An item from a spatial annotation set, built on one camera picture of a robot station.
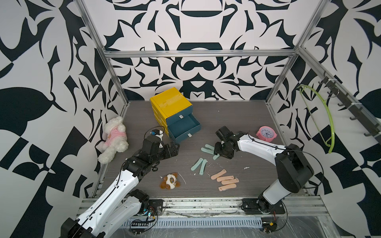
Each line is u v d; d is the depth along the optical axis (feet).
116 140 2.85
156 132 2.30
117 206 1.54
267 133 3.25
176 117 2.80
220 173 2.79
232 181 2.72
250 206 2.44
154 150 1.92
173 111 2.79
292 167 1.50
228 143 2.16
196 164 2.86
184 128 2.88
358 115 1.82
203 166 2.85
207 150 3.08
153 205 2.47
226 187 2.62
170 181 2.60
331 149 2.20
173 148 2.25
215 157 2.97
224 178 2.72
